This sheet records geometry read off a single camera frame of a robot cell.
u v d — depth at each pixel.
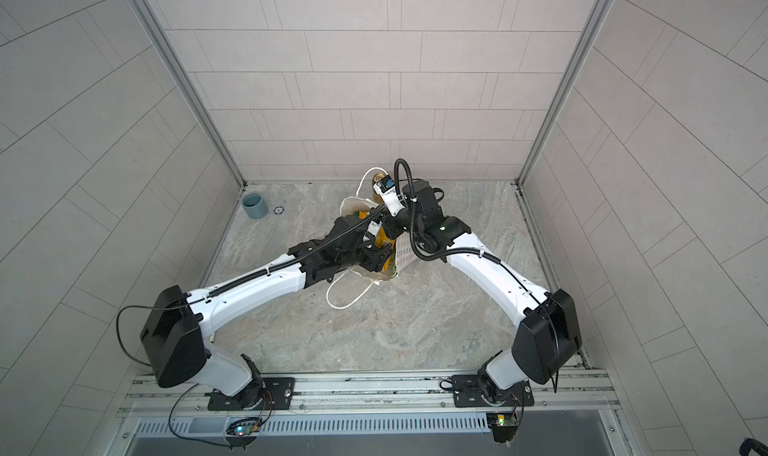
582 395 0.71
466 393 0.71
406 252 0.72
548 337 0.41
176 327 0.40
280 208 1.08
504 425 0.69
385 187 0.65
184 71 0.85
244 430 0.64
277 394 0.71
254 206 1.04
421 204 0.57
